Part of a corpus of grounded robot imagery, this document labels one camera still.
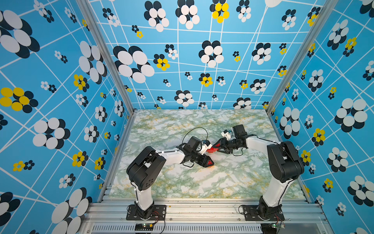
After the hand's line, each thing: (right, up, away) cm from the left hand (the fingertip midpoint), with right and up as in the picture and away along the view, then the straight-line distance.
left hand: (212, 161), depth 87 cm
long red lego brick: (+1, +5, +6) cm, 8 cm away
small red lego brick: (0, -4, +2) cm, 4 cm away
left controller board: (-37, -29, -15) cm, 49 cm away
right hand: (+4, +7, +6) cm, 10 cm away
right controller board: (+26, -27, -18) cm, 41 cm away
